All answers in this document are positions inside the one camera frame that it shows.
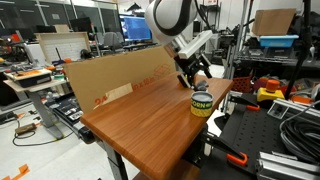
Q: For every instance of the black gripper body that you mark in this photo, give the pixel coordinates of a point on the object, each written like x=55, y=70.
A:
x=190, y=63

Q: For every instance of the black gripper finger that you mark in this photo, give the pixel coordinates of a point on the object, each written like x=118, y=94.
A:
x=185, y=81
x=206, y=68

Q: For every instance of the gray plush doll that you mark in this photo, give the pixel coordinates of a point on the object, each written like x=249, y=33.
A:
x=201, y=87

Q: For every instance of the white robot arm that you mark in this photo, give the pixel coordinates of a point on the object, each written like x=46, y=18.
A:
x=170, y=16

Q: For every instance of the corn can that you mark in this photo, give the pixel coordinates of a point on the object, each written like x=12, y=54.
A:
x=201, y=105

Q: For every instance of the red perforated crate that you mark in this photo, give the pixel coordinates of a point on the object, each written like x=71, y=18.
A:
x=241, y=84

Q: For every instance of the lit computer monitor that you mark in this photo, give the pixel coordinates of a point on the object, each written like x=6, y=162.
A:
x=135, y=28

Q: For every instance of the emergency stop button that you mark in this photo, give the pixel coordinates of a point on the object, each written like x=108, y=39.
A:
x=271, y=94

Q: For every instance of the large cardboard sheet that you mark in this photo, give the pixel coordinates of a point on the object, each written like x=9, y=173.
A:
x=110, y=73

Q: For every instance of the blue plastic bin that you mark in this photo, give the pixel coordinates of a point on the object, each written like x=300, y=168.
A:
x=278, y=41

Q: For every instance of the black perforated breadboard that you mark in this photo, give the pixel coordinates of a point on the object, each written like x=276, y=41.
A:
x=253, y=130

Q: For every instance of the plain cardboard box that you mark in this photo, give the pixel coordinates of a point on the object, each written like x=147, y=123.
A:
x=273, y=21

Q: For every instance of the gray office chair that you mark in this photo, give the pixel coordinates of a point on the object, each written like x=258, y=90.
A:
x=110, y=41

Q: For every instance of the aluminium extrusion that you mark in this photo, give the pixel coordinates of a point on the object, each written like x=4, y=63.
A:
x=295, y=108
x=290, y=168

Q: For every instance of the black vertical pole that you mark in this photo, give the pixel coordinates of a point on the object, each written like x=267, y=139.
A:
x=301, y=40

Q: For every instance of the gray table leg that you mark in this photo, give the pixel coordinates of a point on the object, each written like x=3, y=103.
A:
x=115, y=163

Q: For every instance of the black device with labels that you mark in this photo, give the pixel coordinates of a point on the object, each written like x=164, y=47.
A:
x=66, y=110

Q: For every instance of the white pegboard panel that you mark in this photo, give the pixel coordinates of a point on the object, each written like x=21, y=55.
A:
x=63, y=45

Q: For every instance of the gray side table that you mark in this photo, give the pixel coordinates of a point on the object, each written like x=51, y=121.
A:
x=40, y=90

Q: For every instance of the black tool case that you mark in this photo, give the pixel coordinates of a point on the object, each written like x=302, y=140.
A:
x=31, y=79

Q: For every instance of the orange floor tape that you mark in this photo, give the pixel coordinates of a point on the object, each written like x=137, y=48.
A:
x=20, y=171

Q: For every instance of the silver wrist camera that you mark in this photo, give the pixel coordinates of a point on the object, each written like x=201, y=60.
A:
x=196, y=43

